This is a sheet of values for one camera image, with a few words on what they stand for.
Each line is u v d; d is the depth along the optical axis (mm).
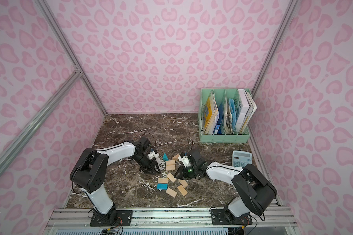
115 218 708
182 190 818
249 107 879
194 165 696
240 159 906
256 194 433
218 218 725
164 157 930
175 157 927
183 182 839
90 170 487
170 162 924
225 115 890
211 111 929
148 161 798
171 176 858
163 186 824
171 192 802
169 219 746
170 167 903
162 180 843
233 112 878
